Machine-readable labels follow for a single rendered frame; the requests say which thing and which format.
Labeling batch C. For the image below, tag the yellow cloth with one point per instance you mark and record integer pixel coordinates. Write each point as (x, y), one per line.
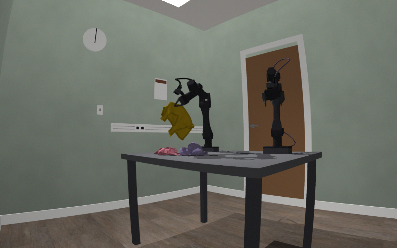
(179, 118)

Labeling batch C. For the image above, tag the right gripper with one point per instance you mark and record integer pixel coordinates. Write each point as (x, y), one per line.
(184, 99)

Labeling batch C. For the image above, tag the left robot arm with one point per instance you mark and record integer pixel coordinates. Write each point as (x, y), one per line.
(276, 131)

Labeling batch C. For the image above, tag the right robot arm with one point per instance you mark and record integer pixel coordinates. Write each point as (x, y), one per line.
(196, 89)

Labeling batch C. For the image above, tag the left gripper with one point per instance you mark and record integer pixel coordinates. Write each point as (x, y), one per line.
(271, 94)

